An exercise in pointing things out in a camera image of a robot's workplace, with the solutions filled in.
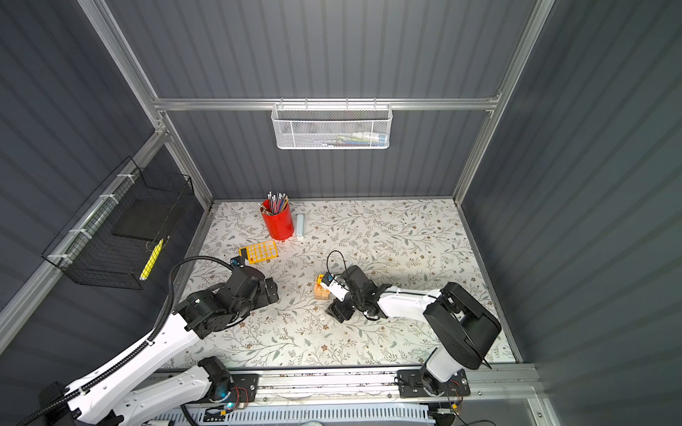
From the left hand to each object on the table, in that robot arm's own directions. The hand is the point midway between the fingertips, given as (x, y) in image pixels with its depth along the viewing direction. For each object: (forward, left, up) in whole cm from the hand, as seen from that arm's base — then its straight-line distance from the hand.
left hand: (266, 291), depth 77 cm
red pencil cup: (+32, 0, -7) cm, 32 cm away
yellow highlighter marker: (+3, +28, +12) cm, 30 cm away
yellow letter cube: (+7, -15, -8) cm, 18 cm away
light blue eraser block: (+35, -7, -12) cm, 37 cm away
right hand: (+1, -20, -13) cm, 24 cm away
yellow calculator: (+24, +9, -14) cm, 29 cm away
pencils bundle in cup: (+38, +3, -2) cm, 38 cm away
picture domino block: (+4, -15, -12) cm, 20 cm away
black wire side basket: (+11, +40, +13) cm, 44 cm away
